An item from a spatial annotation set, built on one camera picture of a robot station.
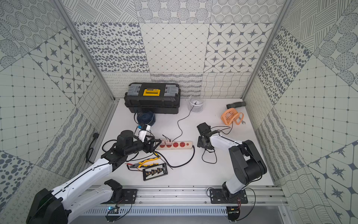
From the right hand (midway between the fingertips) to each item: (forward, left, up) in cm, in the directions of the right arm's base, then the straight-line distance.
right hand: (204, 145), depth 93 cm
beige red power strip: (-2, +18, +2) cm, 18 cm away
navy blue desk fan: (+19, +42, +6) cm, 46 cm away
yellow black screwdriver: (-8, +30, 0) cm, 31 cm away
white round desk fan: (+32, +3, +7) cm, 32 cm away
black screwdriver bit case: (-18, +31, 0) cm, 36 cm away
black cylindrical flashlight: (+36, -29, +2) cm, 46 cm away
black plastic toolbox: (+27, +31, +18) cm, 45 cm away
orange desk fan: (+17, -19, +11) cm, 27 cm away
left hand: (-3, +30, +17) cm, 35 cm away
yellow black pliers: (-14, +40, +1) cm, 42 cm away
